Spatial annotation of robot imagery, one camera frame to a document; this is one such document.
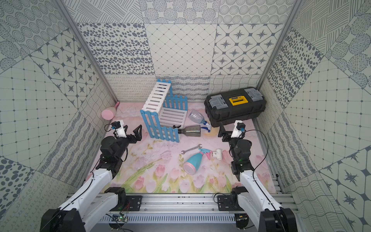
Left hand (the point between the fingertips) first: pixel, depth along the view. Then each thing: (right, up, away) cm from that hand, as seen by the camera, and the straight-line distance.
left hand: (130, 123), depth 78 cm
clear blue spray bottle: (+39, +3, +29) cm, 48 cm away
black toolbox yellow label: (+69, +12, +18) cm, 72 cm away
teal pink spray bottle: (+34, -24, 0) cm, 41 cm away
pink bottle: (-28, +6, +27) cm, 39 cm away
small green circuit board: (0, -47, -8) cm, 48 cm away
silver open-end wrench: (+39, -17, +17) cm, 45 cm away
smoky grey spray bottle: (+34, -6, +17) cm, 38 cm away
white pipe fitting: (+51, -20, +10) cm, 55 cm away
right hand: (+54, 0, 0) cm, 54 cm away
